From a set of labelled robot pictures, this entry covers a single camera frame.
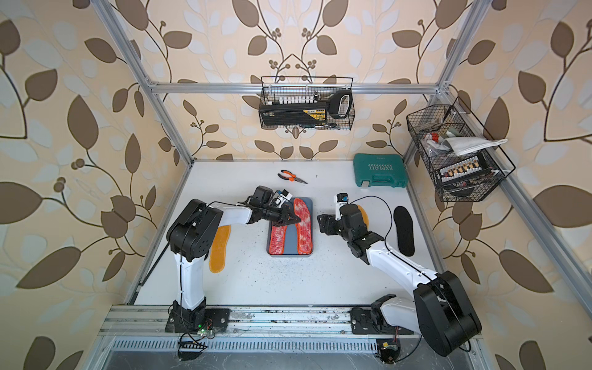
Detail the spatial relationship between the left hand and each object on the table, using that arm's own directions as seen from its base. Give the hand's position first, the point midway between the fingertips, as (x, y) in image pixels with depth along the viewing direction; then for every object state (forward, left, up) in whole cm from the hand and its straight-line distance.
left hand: (302, 221), depth 91 cm
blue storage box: (-5, +3, -6) cm, 9 cm away
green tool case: (+30, -37, -1) cm, 48 cm away
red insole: (-1, -1, -3) cm, 4 cm away
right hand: (-1, -9, +5) cm, 11 cm away
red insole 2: (-6, +10, -5) cm, 13 cm away
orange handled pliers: (+28, +6, -5) cm, 29 cm away
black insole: (+1, -43, -5) cm, 44 cm away
